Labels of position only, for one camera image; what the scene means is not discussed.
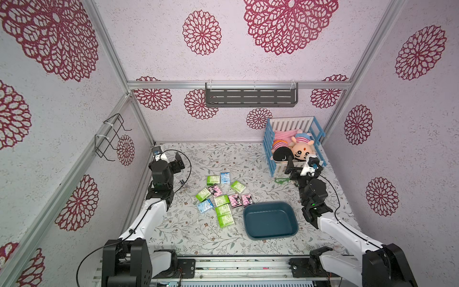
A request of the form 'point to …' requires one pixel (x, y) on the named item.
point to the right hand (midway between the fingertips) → (303, 160)
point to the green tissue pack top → (212, 180)
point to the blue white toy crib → (309, 125)
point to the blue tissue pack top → (225, 177)
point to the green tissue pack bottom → (225, 216)
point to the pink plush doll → (282, 137)
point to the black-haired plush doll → (281, 150)
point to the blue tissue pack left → (205, 205)
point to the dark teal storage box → (270, 220)
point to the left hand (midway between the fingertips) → (169, 156)
